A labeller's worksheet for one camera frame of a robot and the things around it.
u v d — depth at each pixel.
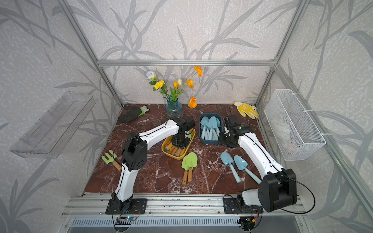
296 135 0.60
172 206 0.75
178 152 0.86
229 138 0.60
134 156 0.53
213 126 1.02
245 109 1.19
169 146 0.91
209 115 1.09
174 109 1.02
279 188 0.40
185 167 0.87
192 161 0.89
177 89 0.94
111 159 0.90
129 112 1.15
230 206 0.73
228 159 0.89
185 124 0.69
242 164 0.88
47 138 0.65
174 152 0.91
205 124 1.04
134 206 0.72
